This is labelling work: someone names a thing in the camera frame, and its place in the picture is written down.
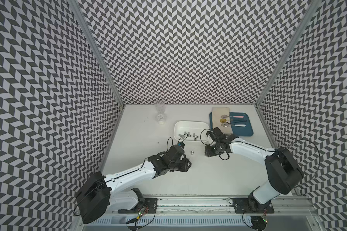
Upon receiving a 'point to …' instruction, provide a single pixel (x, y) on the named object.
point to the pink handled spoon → (225, 116)
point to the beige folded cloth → (217, 112)
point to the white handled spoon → (225, 124)
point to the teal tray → (246, 131)
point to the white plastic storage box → (191, 131)
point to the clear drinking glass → (160, 106)
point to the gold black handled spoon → (223, 120)
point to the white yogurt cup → (161, 118)
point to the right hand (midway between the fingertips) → (209, 154)
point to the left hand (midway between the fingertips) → (187, 166)
